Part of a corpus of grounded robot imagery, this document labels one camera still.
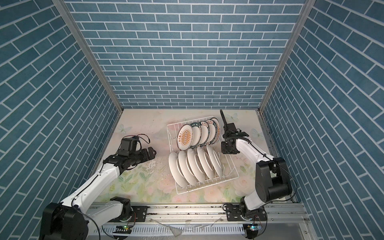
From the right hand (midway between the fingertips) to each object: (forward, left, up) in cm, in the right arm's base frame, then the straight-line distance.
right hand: (226, 148), depth 91 cm
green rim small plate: (+5, +19, +4) cm, 20 cm away
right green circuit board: (-38, -13, -8) cm, 41 cm away
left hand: (-9, +44, +4) cm, 45 cm away
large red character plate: (-14, +8, +8) cm, 17 cm away
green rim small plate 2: (+7, +13, +4) cm, 16 cm away
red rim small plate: (+8, +5, +7) cm, 12 cm away
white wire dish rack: (-15, +16, +11) cm, 25 cm away
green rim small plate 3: (+8, +8, +4) cm, 13 cm away
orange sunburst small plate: (+6, +27, +1) cm, 27 cm away
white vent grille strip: (-43, +25, -7) cm, 50 cm away
